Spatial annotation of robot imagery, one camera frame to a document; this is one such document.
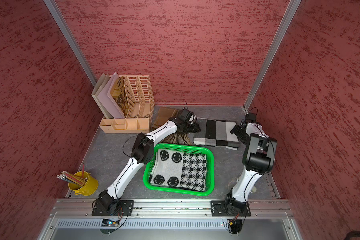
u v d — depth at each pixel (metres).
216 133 1.03
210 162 0.83
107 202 0.64
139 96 1.13
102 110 0.95
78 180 0.73
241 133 0.85
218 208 0.74
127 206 0.76
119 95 1.00
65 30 0.79
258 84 1.05
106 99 0.90
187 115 0.85
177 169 0.83
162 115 1.13
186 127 0.90
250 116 0.82
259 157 0.53
